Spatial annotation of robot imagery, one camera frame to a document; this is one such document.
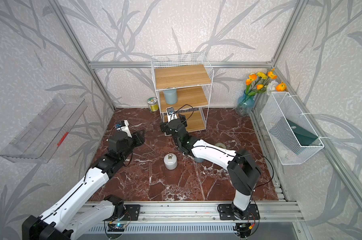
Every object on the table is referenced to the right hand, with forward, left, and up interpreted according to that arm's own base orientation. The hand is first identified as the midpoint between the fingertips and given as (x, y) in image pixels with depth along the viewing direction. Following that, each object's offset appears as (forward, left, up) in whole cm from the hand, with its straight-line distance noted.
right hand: (170, 116), depth 81 cm
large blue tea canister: (+12, 0, +4) cm, 12 cm away
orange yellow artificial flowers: (+31, -59, -2) cm, 67 cm away
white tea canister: (-17, 0, -19) cm, 26 cm away
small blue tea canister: (-14, -16, -25) cm, 33 cm away
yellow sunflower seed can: (+30, +18, -20) cm, 40 cm away
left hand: (-8, +15, -2) cm, 17 cm away
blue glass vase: (+25, -52, -15) cm, 59 cm away
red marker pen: (-19, +45, +6) cm, 49 cm away
